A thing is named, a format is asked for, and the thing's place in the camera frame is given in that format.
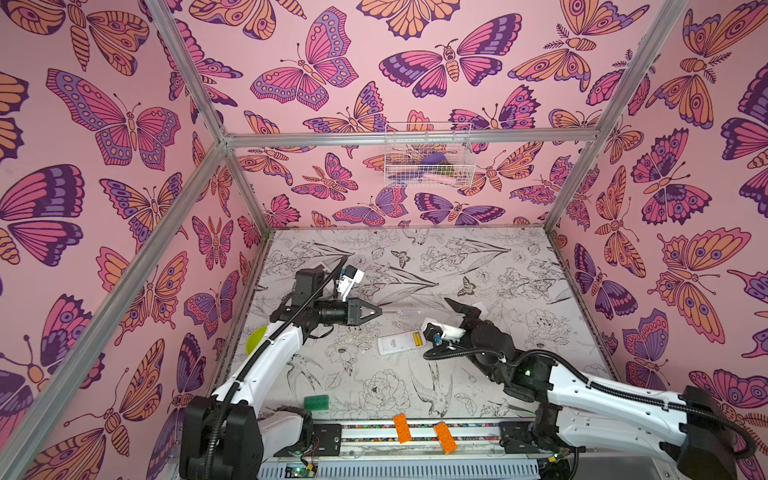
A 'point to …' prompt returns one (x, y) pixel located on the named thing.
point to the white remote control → (399, 342)
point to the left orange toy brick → (403, 429)
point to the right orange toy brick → (445, 437)
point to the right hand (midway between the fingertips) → (443, 307)
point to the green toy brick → (316, 403)
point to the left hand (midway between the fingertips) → (380, 312)
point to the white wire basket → (428, 165)
